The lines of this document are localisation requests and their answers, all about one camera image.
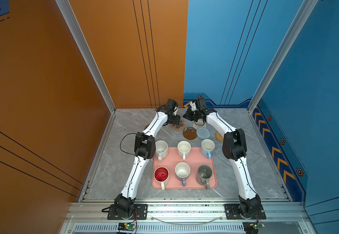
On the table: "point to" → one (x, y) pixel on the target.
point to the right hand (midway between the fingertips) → (182, 115)
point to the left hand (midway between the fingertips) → (176, 119)
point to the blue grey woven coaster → (203, 133)
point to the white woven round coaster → (200, 123)
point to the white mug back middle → (183, 148)
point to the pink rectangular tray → (195, 159)
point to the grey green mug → (204, 173)
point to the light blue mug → (207, 146)
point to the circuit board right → (252, 227)
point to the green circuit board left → (126, 226)
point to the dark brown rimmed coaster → (190, 133)
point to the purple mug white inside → (182, 171)
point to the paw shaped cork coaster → (180, 126)
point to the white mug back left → (161, 147)
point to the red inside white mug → (161, 176)
